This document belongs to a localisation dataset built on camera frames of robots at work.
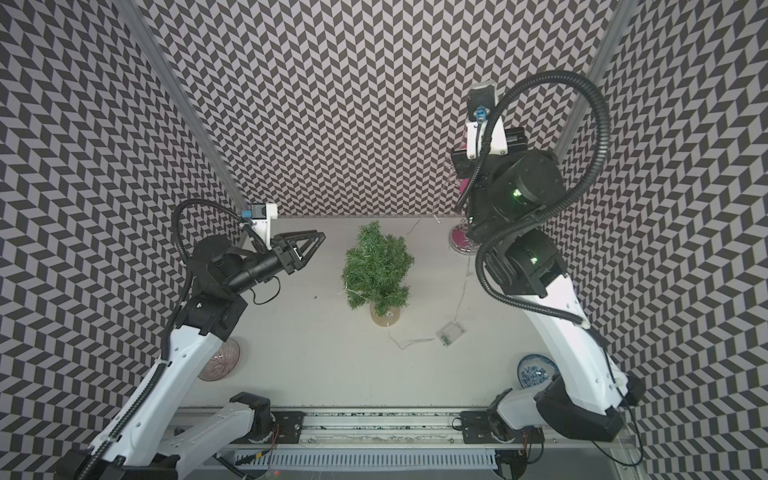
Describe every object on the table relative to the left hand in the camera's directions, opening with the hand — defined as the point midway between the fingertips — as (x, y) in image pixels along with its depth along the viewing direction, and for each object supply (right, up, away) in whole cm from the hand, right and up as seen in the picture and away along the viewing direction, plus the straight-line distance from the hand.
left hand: (321, 238), depth 62 cm
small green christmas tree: (+10, -8, +8) cm, 15 cm away
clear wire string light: (+32, -16, +13) cm, 38 cm away
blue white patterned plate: (+54, -36, +18) cm, 67 cm away
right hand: (+31, +18, -17) cm, 40 cm away
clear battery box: (+32, -28, +26) cm, 50 cm away
